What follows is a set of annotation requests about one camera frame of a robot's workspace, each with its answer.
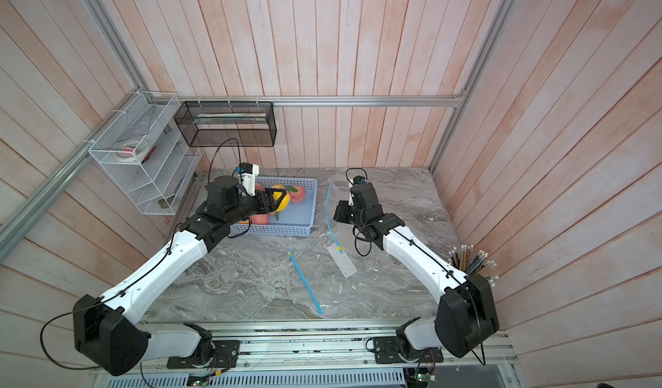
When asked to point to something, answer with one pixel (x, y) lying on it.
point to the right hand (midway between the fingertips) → (335, 205)
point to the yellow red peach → (286, 200)
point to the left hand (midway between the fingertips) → (280, 196)
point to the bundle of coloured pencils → (477, 265)
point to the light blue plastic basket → (296, 220)
